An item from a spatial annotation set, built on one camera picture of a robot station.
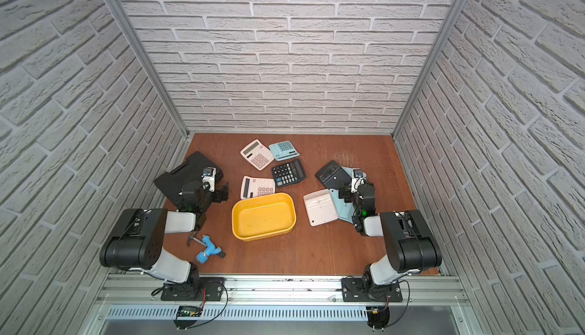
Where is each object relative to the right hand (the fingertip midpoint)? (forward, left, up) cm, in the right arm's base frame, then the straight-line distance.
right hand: (356, 180), depth 94 cm
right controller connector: (-46, +2, -6) cm, 47 cm away
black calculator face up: (+8, +29, -3) cm, 30 cm away
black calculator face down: (+4, +9, -2) cm, 11 cm away
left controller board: (-41, +64, -8) cm, 76 cm away
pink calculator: (+20, +43, -3) cm, 48 cm away
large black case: (+4, +78, 0) cm, 78 cm away
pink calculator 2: (+2, +44, -3) cm, 44 cm away
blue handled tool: (-24, +58, -3) cm, 63 cm away
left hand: (+4, +63, +1) cm, 63 cm away
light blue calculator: (-11, +7, -4) cm, 14 cm away
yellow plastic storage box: (-11, +42, -6) cm, 44 cm away
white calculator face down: (-10, +17, -3) cm, 20 cm away
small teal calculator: (+22, +31, -3) cm, 38 cm away
